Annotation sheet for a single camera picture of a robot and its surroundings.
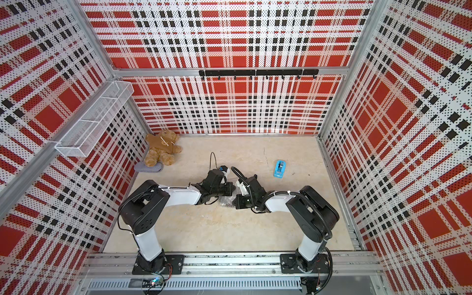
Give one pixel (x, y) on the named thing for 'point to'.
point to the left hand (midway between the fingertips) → (238, 187)
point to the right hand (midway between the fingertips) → (235, 202)
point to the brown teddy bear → (161, 147)
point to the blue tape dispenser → (280, 168)
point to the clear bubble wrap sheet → (227, 201)
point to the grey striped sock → (141, 166)
